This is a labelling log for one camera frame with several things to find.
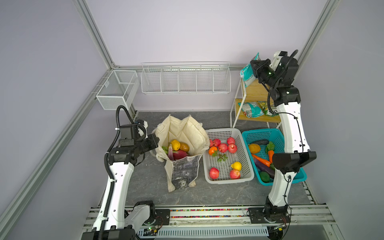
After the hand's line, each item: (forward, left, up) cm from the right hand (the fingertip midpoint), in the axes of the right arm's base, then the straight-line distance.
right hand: (250, 59), depth 67 cm
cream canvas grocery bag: (-38, +32, -38) cm, 63 cm away
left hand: (-25, +43, -28) cm, 57 cm away
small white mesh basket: (+19, +78, -28) cm, 85 cm away
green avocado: (-36, -12, -48) cm, 61 cm away
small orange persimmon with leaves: (-20, +15, -48) cm, 54 cm away
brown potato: (-18, +33, -46) cm, 59 cm away
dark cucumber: (-11, -17, -51) cm, 55 cm away
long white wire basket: (+24, +33, -24) cm, 47 cm away
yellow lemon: (-28, +2, -49) cm, 57 cm away
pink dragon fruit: (-24, +36, -44) cm, 62 cm away
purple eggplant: (-30, -13, -49) cm, 59 cm away
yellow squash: (-17, -11, -49) cm, 53 cm away
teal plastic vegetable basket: (-13, -19, -53) cm, 57 cm away
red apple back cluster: (-17, +9, -48) cm, 52 cm away
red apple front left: (-34, +15, -48) cm, 61 cm away
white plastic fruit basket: (-22, +5, -53) cm, 58 cm away
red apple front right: (-34, +4, -48) cm, 59 cm away
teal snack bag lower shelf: (+3, -11, -35) cm, 37 cm away
